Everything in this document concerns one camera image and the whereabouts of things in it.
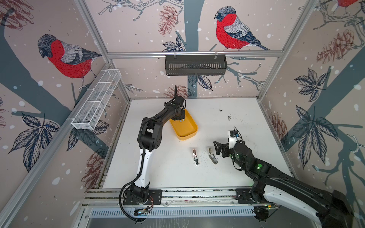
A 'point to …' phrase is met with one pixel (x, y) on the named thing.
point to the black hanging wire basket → (198, 65)
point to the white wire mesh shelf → (92, 106)
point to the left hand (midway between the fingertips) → (180, 115)
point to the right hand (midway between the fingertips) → (219, 142)
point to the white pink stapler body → (196, 159)
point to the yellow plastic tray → (186, 129)
